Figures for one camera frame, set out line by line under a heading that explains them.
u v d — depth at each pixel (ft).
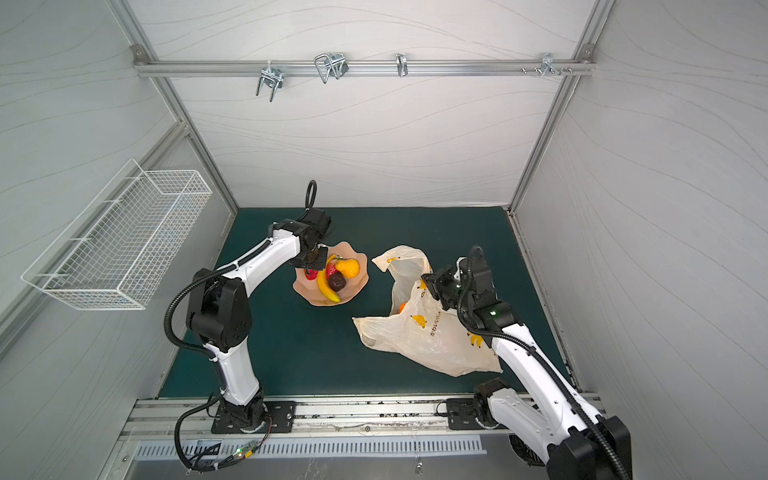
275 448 2.30
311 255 2.26
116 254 2.22
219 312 1.61
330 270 3.17
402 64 2.55
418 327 2.34
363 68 2.57
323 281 3.14
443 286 2.25
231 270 1.71
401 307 3.02
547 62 2.51
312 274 3.02
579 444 1.26
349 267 3.13
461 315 1.94
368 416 2.46
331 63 2.51
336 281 3.06
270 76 2.57
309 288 3.08
